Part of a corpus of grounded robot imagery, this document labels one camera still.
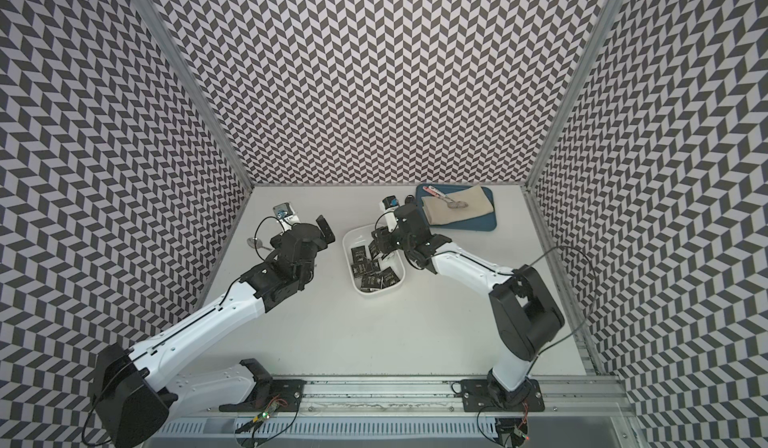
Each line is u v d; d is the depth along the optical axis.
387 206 0.77
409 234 0.66
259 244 1.01
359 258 0.95
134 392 0.37
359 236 0.96
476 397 0.74
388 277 0.91
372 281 0.88
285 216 0.63
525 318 0.45
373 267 0.93
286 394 0.72
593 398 0.76
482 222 1.03
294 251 0.55
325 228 0.71
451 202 1.12
